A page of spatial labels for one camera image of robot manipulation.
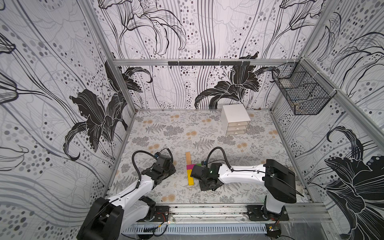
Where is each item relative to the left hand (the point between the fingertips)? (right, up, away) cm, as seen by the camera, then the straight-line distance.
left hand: (174, 170), depth 88 cm
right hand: (+18, -7, -6) cm, 20 cm away
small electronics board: (+50, -23, -18) cm, 58 cm away
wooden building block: (+8, +7, +3) cm, 11 cm away
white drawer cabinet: (+38, +31, +7) cm, 50 cm away
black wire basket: (+79, +48, 0) cm, 92 cm away
